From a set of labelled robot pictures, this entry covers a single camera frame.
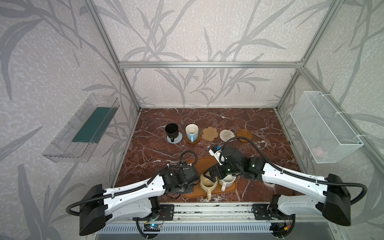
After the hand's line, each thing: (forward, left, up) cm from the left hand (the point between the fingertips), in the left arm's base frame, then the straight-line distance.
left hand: (192, 185), depth 77 cm
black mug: (+31, +14, +4) cm, 34 cm away
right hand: (+7, -8, +9) cm, 14 cm away
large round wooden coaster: (+37, -35, -7) cm, 52 cm away
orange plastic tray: (-1, -20, -3) cm, 21 cm away
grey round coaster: (+30, +12, -6) cm, 33 cm away
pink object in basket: (+12, -62, +15) cm, 65 cm away
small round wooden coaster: (+29, -1, -5) cm, 30 cm away
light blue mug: (+31, +2, +3) cm, 31 cm away
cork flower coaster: (+36, -10, -7) cm, 38 cm away
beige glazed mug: (-1, -8, +3) cm, 9 cm away
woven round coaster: (+36, -22, -7) cm, 42 cm away
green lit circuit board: (-18, +18, -8) cm, 27 cm away
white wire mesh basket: (+11, -57, +30) cm, 65 cm away
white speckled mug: (+1, -18, +3) cm, 18 cm away
